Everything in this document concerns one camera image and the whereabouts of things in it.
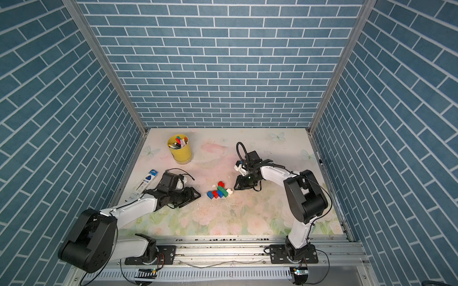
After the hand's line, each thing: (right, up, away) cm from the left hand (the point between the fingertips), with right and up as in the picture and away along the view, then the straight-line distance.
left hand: (200, 198), depth 87 cm
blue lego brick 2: (+10, +2, +2) cm, 10 cm away
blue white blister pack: (-32, +5, +7) cm, 33 cm away
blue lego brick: (+4, +1, +2) cm, 5 cm away
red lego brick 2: (+9, +6, +7) cm, 13 cm away
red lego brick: (+7, +2, +2) cm, 8 cm away
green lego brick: (+11, +3, +2) cm, 12 cm away
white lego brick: (+14, +2, +3) cm, 15 cm away
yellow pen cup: (-14, +25, +12) cm, 31 cm away
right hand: (+19, +4, +3) cm, 19 cm away
